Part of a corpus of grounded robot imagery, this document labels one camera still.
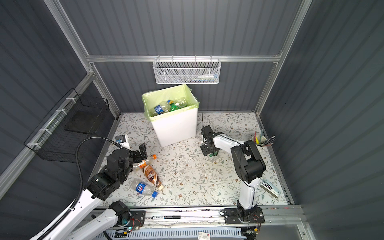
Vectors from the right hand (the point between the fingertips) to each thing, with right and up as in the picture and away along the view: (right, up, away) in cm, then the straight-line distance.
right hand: (211, 150), depth 98 cm
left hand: (-40, +6, -26) cm, 48 cm away
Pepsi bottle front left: (-39, -17, -20) cm, 47 cm away
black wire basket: (-74, +20, -20) cm, 79 cm away
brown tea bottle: (-35, -12, -16) cm, 40 cm away
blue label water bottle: (-33, +27, -4) cm, 42 cm away
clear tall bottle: (-20, +31, -1) cm, 37 cm away
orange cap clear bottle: (-41, -6, -12) cm, 43 cm away
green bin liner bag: (-37, +33, -5) cm, 50 cm away
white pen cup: (+29, +7, -6) cm, 31 cm away
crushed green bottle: (-25, +28, -4) cm, 38 cm away
